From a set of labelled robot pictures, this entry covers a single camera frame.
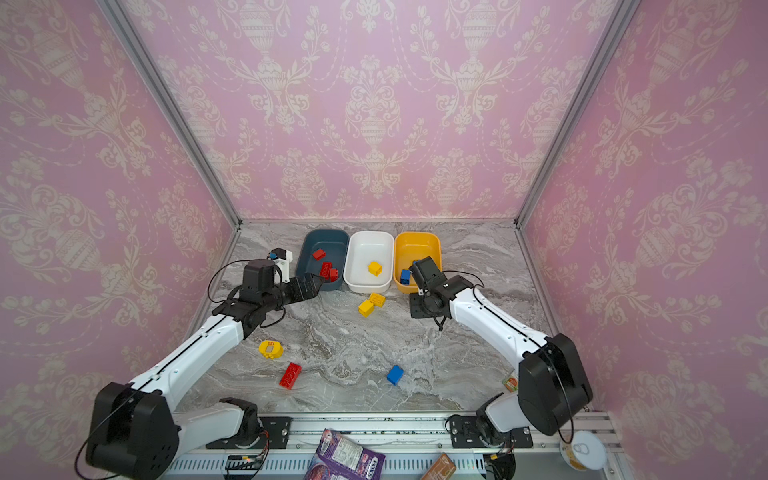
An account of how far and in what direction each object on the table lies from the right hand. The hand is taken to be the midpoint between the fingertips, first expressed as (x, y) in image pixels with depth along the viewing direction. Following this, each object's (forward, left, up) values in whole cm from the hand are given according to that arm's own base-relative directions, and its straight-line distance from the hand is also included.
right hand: (421, 307), depth 86 cm
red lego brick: (+20, +31, -7) cm, 37 cm away
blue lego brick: (+16, +3, -7) cm, 17 cm away
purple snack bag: (-34, +22, -7) cm, 41 cm away
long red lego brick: (-15, +37, -7) cm, 41 cm away
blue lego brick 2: (-16, +8, -9) cm, 20 cm away
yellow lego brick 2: (+20, +14, -8) cm, 26 cm away
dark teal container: (+33, +29, -7) cm, 44 cm away
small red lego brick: (+28, +34, -8) cm, 45 cm away
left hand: (+6, +30, +7) cm, 31 cm away
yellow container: (+33, 0, -11) cm, 34 cm away
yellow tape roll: (-8, +42, -7) cm, 43 cm away
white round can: (-36, -34, -5) cm, 50 cm away
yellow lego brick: (+8, +13, -8) cm, 17 cm away
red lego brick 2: (+16, +27, -4) cm, 32 cm away
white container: (+23, +16, -8) cm, 29 cm away
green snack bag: (-19, -23, -10) cm, 32 cm away
